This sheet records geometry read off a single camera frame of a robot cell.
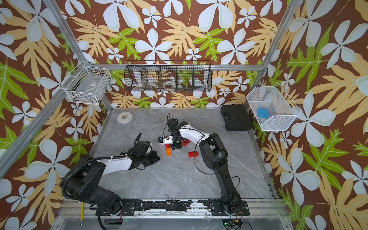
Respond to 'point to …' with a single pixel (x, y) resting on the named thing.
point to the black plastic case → (237, 118)
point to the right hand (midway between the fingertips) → (173, 143)
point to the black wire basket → (168, 75)
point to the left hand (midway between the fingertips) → (161, 156)
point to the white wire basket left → (86, 84)
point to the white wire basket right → (273, 108)
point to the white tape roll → (124, 117)
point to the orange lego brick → (168, 152)
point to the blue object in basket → (263, 112)
